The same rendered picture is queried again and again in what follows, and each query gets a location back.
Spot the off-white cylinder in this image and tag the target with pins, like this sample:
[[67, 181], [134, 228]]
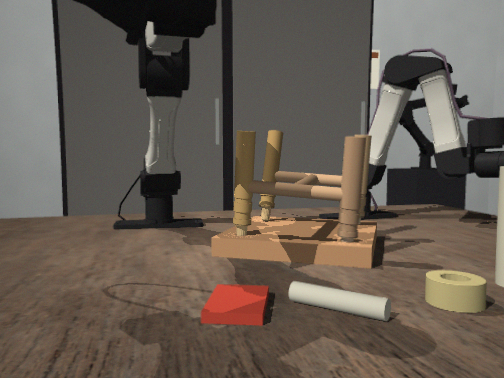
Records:
[[341, 300]]

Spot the white glue bottle with red cap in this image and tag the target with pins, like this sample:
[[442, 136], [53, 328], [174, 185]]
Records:
[[499, 271]]

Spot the red flat block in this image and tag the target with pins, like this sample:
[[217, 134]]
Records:
[[236, 305]]

